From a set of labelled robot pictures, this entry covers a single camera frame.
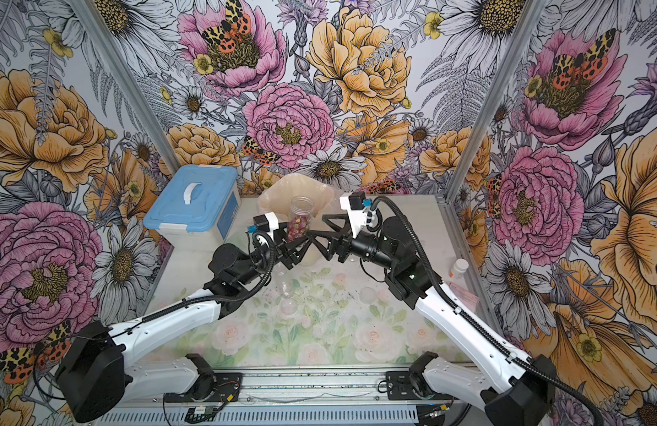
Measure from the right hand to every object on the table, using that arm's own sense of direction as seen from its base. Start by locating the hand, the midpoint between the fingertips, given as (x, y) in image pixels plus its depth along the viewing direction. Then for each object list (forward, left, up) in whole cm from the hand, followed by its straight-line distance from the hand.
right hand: (314, 232), depth 62 cm
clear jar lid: (-1, +11, -37) cm, 39 cm away
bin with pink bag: (+28, +15, -15) cm, 36 cm away
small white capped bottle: (+8, -47, -32) cm, 57 cm away
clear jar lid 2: (+2, -15, -38) cm, 41 cm away
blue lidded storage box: (+29, +45, -19) cm, 57 cm away
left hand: (+3, +1, -4) cm, 5 cm away
